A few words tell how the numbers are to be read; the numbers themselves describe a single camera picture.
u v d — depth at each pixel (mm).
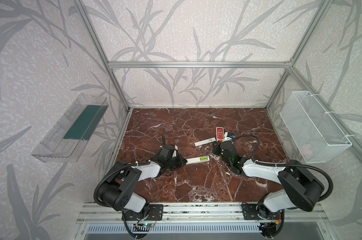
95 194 418
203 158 915
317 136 629
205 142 1014
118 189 439
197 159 909
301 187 435
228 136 793
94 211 752
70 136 642
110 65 940
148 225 703
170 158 750
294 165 487
